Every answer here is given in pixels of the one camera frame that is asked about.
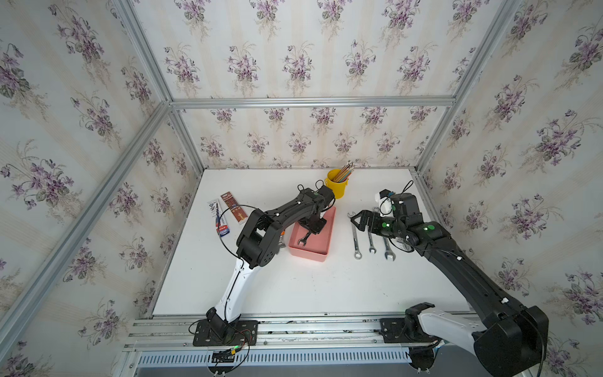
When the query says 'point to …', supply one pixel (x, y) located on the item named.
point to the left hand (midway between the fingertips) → (314, 230)
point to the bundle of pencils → (345, 172)
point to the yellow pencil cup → (338, 188)
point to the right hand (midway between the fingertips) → (363, 221)
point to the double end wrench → (303, 240)
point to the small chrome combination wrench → (372, 247)
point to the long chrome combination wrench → (389, 252)
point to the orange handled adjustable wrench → (281, 243)
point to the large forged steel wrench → (403, 243)
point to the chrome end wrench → (358, 255)
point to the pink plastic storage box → (316, 246)
